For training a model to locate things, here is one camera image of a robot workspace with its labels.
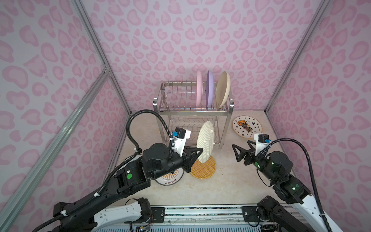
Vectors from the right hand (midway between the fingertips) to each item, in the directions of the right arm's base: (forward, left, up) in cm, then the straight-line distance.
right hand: (239, 144), depth 68 cm
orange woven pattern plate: (-2, +16, -27) cm, 31 cm away
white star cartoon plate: (+33, -18, -28) cm, 47 cm away
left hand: (-10, +18, +11) cm, 23 cm away
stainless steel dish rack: (+49, +37, -23) cm, 65 cm away
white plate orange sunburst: (-8, +35, -27) cm, 45 cm away
